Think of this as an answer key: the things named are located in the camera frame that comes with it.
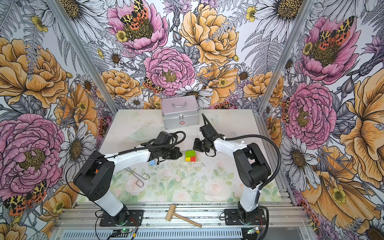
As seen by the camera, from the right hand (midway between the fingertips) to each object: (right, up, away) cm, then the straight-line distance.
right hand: (193, 151), depth 93 cm
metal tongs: (-28, -18, -8) cm, 34 cm away
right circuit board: (+28, -33, -21) cm, 48 cm away
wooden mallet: (-11, -27, -18) cm, 34 cm away
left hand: (-8, -3, -3) cm, 9 cm away
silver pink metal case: (-9, +25, +9) cm, 28 cm away
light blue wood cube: (-25, -7, -1) cm, 26 cm away
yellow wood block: (-3, -5, 0) cm, 6 cm away
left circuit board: (-32, -33, -21) cm, 51 cm away
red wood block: (0, -4, 0) cm, 5 cm away
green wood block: (-2, -2, +3) cm, 4 cm away
